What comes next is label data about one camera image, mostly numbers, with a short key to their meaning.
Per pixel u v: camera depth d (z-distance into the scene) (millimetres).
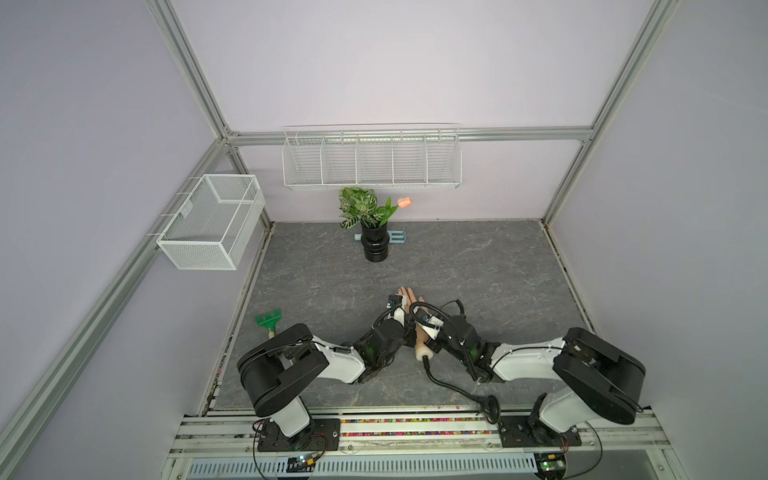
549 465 723
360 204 873
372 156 988
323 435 735
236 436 754
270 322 946
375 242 1024
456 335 664
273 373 457
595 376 441
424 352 799
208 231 822
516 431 739
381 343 657
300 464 720
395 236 1166
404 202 893
